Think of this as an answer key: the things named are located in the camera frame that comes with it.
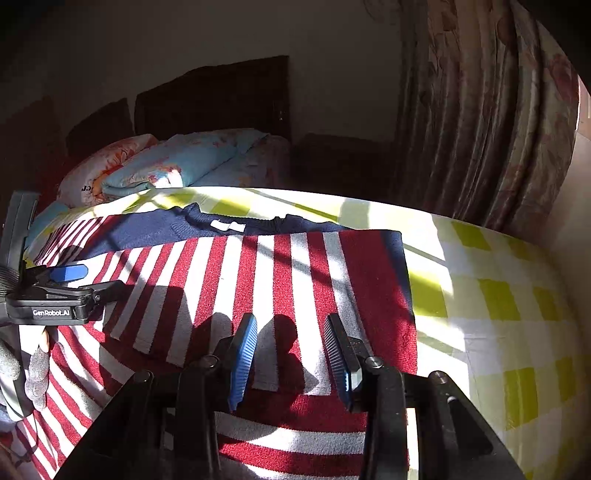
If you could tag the dark wooden headboard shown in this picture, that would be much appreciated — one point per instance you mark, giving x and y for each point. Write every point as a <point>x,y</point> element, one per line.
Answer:
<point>249,94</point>

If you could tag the red white striped knit sweater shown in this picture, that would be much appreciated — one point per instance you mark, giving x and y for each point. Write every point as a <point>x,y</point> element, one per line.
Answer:
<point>192,277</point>

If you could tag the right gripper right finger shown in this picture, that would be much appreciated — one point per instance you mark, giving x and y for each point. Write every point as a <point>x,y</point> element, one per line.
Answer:
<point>346,355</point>

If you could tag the light blue folded quilt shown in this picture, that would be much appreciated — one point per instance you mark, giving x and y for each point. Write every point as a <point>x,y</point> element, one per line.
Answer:
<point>179,161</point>

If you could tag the gloved left hand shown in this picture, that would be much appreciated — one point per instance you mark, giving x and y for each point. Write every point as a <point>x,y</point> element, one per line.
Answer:
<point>24,371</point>

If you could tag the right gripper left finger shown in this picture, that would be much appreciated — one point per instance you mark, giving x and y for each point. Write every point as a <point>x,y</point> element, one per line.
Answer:
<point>239,357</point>

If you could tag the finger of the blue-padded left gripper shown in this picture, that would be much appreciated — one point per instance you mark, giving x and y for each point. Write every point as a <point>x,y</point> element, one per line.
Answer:
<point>68,273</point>

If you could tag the orange floral pillow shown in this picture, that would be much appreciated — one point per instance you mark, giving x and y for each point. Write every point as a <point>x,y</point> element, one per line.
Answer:
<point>82,186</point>

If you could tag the dark bedside table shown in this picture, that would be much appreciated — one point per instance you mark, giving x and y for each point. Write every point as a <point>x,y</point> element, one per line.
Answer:
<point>344,166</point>

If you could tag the yellow white checked bed sheet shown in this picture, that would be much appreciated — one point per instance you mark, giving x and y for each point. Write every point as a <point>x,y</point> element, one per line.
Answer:
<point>489,310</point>

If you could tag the floral pink curtain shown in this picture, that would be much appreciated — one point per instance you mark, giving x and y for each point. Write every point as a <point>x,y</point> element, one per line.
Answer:
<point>487,115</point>

